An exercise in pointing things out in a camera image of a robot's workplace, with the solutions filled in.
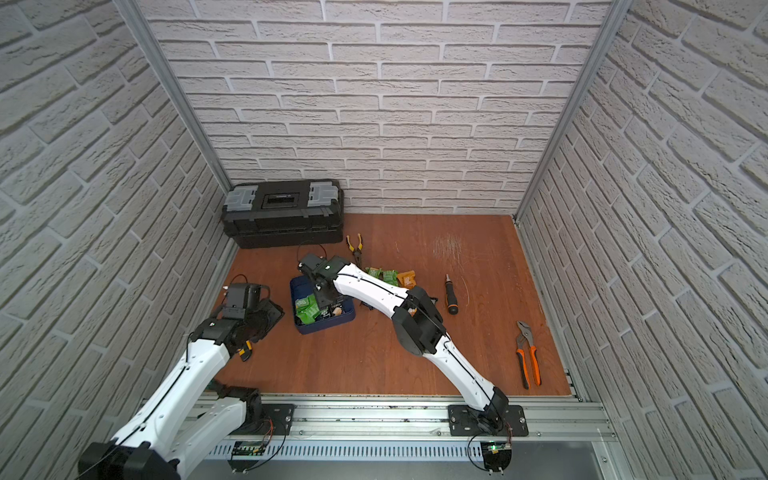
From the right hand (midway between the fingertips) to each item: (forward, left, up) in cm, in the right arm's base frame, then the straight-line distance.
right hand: (337, 296), depth 93 cm
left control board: (-38, +21, -6) cm, 44 cm away
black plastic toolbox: (+26, +17, +13) cm, 34 cm away
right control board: (-43, -41, -5) cm, 60 cm away
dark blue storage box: (+6, +12, -2) cm, 14 cm away
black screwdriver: (-3, -37, -2) cm, 37 cm away
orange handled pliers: (-14, -58, -3) cm, 59 cm away
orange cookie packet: (+7, -23, -3) cm, 24 cm away
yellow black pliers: (+19, -6, -3) cm, 21 cm away
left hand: (-6, +14, +7) cm, 17 cm away
